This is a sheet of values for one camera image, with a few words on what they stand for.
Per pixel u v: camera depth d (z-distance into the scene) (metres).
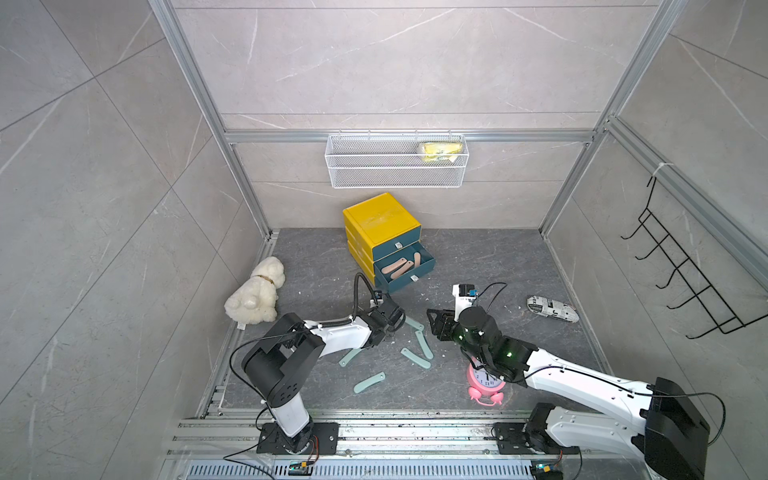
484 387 0.79
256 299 0.89
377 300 0.84
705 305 0.62
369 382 0.82
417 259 1.01
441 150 0.84
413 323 0.93
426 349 0.88
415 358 0.86
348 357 0.88
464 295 0.69
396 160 1.01
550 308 0.94
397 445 0.73
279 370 0.46
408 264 0.98
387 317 0.73
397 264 0.98
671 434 0.39
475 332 0.57
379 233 0.91
